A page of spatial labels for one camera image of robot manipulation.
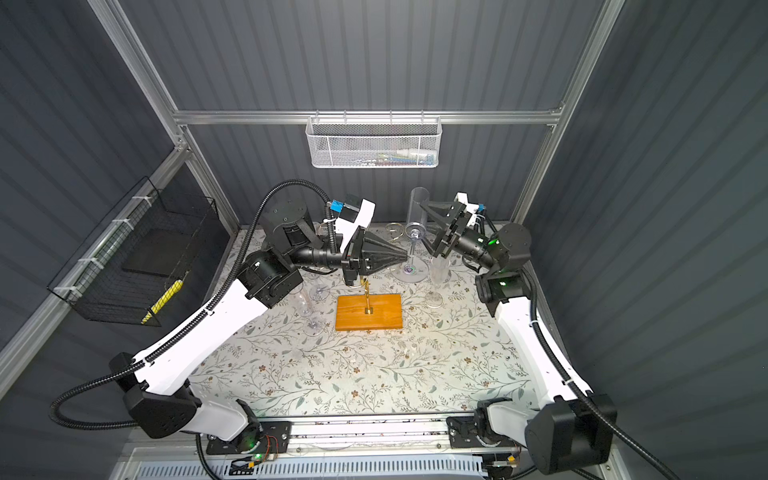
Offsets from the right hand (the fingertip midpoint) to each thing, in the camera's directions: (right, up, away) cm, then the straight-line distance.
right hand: (418, 224), depth 59 cm
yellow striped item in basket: (-58, -17, +9) cm, 61 cm away
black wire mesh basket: (-70, -8, +15) cm, 72 cm away
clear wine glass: (-30, -28, +33) cm, 53 cm away
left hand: (-3, -6, -9) cm, 11 cm away
